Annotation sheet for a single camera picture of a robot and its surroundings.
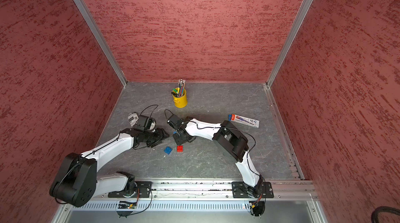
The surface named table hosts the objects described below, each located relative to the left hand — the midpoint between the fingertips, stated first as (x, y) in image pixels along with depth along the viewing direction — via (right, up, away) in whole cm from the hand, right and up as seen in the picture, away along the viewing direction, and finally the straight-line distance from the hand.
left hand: (165, 140), depth 87 cm
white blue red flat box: (+48, +10, +13) cm, 51 cm away
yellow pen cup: (+7, +22, +14) cm, 27 cm away
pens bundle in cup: (+5, +29, +13) cm, 32 cm away
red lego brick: (+8, -4, -1) cm, 9 cm away
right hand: (+9, -2, +3) cm, 10 cm away
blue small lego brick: (+2, -5, -1) cm, 5 cm away
